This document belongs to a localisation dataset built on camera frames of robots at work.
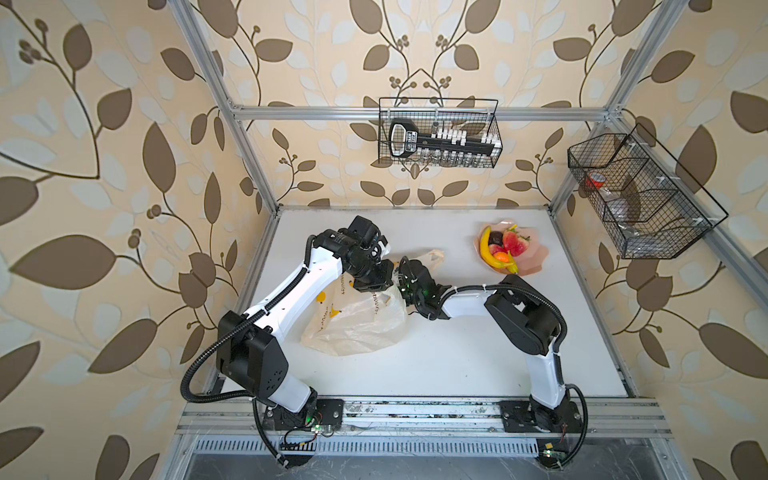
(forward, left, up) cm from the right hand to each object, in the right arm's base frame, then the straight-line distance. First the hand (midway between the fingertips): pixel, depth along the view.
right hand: (359, 304), depth 83 cm
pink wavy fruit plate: (+19, -57, -8) cm, 61 cm away
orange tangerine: (+19, -47, -5) cm, 50 cm away
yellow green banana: (+20, -42, -4) cm, 46 cm away
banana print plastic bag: (-8, 0, +6) cm, 10 cm away
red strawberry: (+22, -45, -5) cm, 50 cm away
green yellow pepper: (+30, -53, -3) cm, 60 cm away
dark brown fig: (+25, -46, -3) cm, 52 cm away
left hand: (0, -11, +9) cm, 14 cm away
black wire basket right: (+13, -74, +24) cm, 79 cm away
